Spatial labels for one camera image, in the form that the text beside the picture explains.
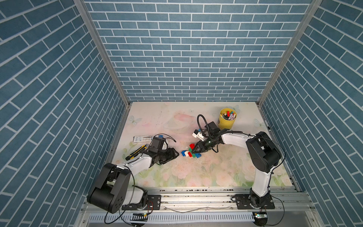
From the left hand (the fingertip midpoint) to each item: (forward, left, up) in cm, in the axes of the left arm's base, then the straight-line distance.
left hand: (178, 156), depth 88 cm
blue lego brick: (-1, -12, +5) cm, 13 cm away
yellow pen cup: (+25, -33, +8) cm, 42 cm away
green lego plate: (0, -9, +3) cm, 10 cm away
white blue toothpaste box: (+13, +26, -1) cm, 29 cm away
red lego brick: (+1, -7, +2) cm, 7 cm away
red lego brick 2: (+4, -9, +6) cm, 11 cm away
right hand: (+2, -10, +2) cm, 11 cm away
